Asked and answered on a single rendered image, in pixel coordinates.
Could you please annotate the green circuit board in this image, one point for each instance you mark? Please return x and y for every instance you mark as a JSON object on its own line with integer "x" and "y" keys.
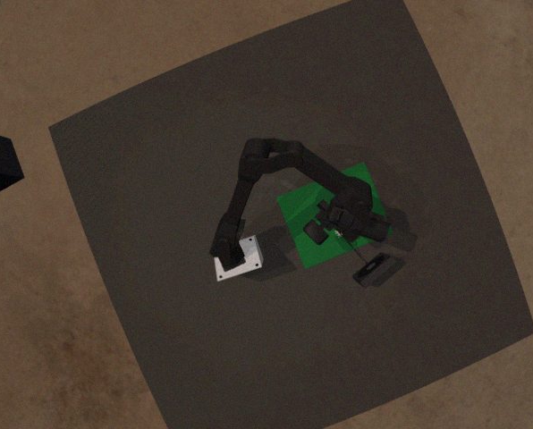
{"x": 300, "y": 206}

